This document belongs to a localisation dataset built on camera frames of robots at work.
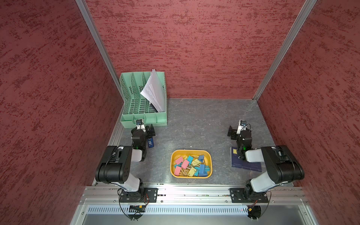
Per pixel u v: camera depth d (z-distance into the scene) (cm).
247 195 67
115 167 46
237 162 85
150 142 91
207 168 82
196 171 78
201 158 87
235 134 84
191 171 79
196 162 84
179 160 83
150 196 74
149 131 85
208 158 82
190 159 83
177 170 81
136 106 109
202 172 77
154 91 95
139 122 81
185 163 81
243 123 80
